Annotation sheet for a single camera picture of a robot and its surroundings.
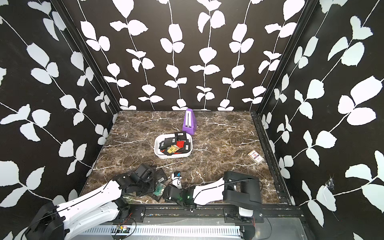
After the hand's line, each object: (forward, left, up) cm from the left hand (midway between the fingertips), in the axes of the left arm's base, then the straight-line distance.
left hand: (158, 187), depth 82 cm
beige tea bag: (+21, -8, +6) cm, 23 cm away
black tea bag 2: (+7, 0, -2) cm, 7 cm away
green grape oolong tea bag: (-1, -1, 0) cm, 1 cm away
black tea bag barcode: (+32, -12, +4) cm, 35 cm away
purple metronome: (+39, -19, +8) cm, 44 cm away
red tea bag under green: (+25, -12, +4) cm, 28 cm away
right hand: (-4, -4, +1) cm, 5 cm away
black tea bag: (+28, -3, +3) cm, 28 cm away
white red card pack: (+14, -61, +1) cm, 63 cm away
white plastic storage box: (+33, +1, +2) cm, 33 cm away
